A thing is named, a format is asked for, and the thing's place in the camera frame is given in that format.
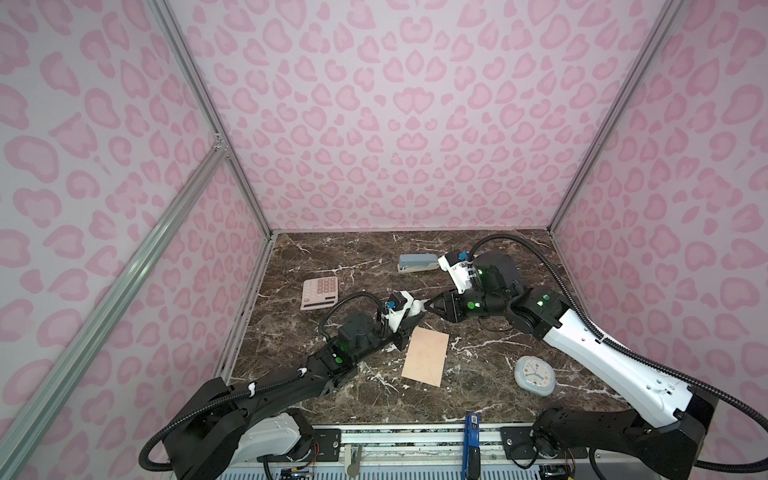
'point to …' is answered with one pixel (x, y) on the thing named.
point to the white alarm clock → (535, 375)
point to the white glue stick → (416, 307)
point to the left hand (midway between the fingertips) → (422, 307)
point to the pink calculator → (319, 293)
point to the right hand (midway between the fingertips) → (430, 304)
